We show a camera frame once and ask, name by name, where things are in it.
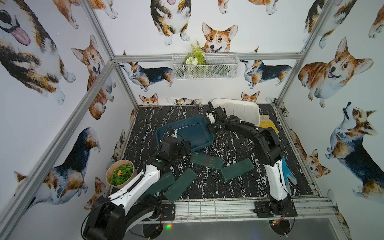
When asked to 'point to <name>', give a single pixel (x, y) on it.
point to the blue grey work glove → (288, 175)
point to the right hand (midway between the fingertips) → (207, 127)
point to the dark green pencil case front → (181, 184)
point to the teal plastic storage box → (195, 129)
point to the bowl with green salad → (119, 172)
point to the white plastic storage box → (247, 110)
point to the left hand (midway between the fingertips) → (186, 141)
